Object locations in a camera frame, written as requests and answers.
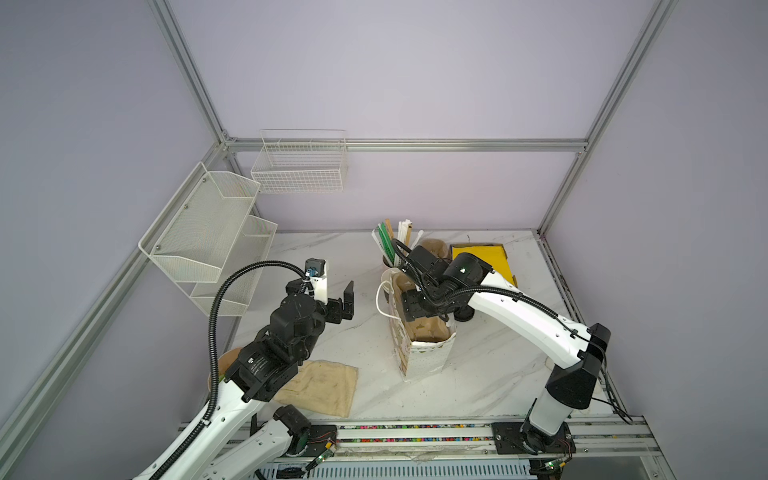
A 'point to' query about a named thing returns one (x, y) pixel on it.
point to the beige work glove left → (322, 387)
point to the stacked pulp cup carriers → (436, 247)
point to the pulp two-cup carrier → (428, 328)
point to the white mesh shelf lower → (251, 246)
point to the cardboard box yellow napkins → (493, 255)
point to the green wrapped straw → (387, 241)
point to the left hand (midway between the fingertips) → (329, 285)
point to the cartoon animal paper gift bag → (416, 359)
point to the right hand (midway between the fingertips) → (408, 315)
